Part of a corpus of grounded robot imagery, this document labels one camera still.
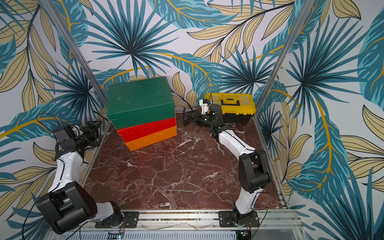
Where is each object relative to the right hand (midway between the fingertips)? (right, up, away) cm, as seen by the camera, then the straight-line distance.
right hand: (185, 114), depth 82 cm
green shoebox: (-23, +6, -5) cm, 24 cm away
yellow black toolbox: (+34, +6, +21) cm, 40 cm away
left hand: (-43, -7, -3) cm, 44 cm away
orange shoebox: (-22, -14, +13) cm, 29 cm away
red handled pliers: (-1, -2, +32) cm, 32 cm away
